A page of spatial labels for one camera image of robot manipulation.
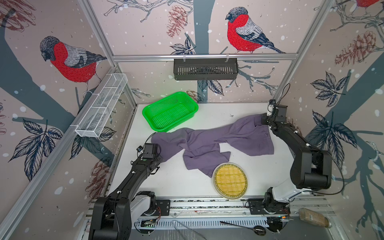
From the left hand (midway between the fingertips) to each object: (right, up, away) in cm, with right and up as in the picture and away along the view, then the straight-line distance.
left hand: (157, 158), depth 87 cm
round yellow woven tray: (+42, -11, -5) cm, 44 cm away
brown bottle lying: (+74, -20, -20) cm, 80 cm away
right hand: (+69, +26, +4) cm, 73 cm away
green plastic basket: (+3, +28, +31) cm, 42 cm away
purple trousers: (+59, +12, +9) cm, 61 cm away
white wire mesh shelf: (-27, +21, -17) cm, 38 cm away
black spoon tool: (+52, -27, -20) cm, 62 cm away
